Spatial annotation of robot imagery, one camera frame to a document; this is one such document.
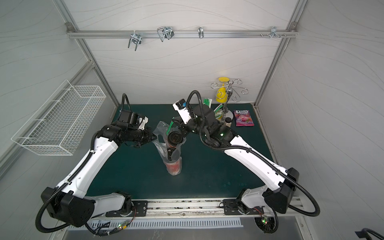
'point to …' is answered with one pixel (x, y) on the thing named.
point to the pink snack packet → (243, 118)
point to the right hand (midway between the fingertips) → (173, 118)
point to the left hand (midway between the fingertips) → (154, 137)
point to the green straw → (170, 125)
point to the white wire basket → (58, 125)
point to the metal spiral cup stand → (231, 90)
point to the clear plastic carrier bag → (168, 153)
